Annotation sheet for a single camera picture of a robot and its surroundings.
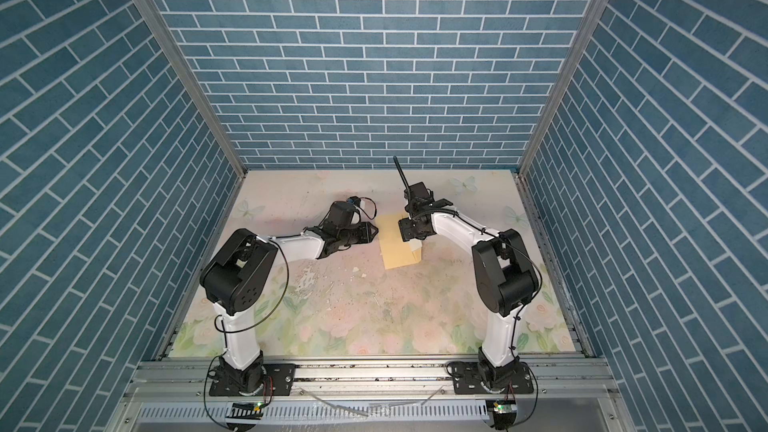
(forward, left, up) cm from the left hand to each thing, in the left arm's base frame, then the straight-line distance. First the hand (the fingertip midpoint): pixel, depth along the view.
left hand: (377, 230), depth 97 cm
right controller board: (-48, -33, -8) cm, 59 cm away
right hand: (0, -11, +2) cm, 11 cm away
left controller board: (-47, +31, -8) cm, 57 cm away
